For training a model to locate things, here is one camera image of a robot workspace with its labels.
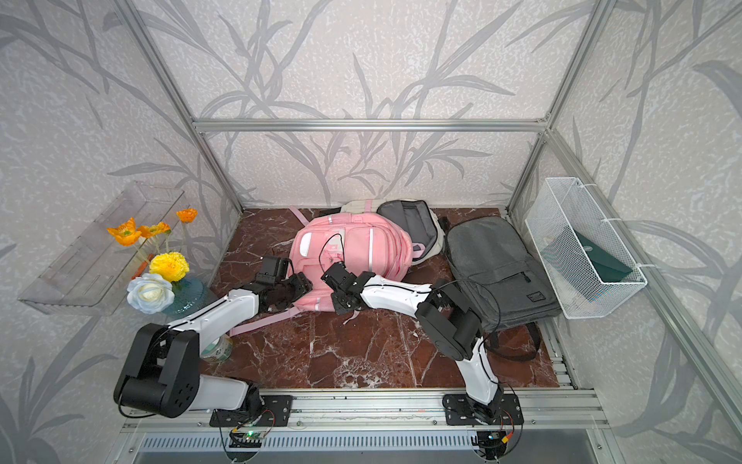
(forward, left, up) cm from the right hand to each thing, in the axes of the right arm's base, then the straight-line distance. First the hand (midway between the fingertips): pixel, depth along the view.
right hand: (343, 299), depth 91 cm
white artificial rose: (-13, +35, +30) cm, 48 cm away
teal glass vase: (-4, +42, +11) cm, 43 cm away
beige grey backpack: (+36, -27, -2) cm, 45 cm away
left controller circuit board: (-36, +21, -3) cm, 42 cm away
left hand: (+3, +11, +2) cm, 12 cm away
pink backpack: (+21, -5, +3) cm, 22 cm away
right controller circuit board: (-37, -41, -7) cm, 55 cm away
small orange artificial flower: (+9, +37, +30) cm, 49 cm away
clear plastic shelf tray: (-7, +52, +29) cm, 60 cm away
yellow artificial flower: (-5, +36, +28) cm, 46 cm away
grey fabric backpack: (+15, -52, -2) cm, 54 cm away
